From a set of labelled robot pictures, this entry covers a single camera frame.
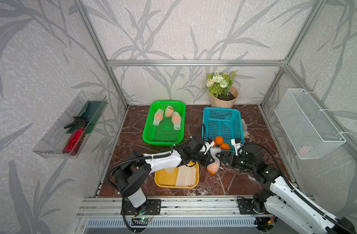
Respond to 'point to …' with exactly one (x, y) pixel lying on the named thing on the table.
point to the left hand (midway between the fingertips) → (214, 162)
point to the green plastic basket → (165, 123)
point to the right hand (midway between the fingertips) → (218, 155)
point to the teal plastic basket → (220, 126)
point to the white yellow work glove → (245, 128)
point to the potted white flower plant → (220, 87)
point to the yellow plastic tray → (163, 179)
